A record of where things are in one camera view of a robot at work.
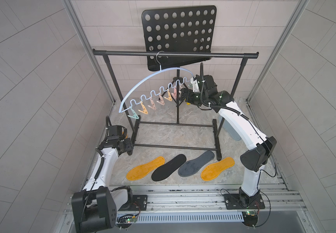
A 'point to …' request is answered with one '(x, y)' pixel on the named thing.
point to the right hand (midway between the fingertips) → (181, 96)
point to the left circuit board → (126, 222)
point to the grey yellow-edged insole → (212, 172)
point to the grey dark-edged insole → (191, 167)
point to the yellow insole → (139, 172)
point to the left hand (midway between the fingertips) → (127, 143)
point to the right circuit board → (250, 218)
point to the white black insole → (164, 171)
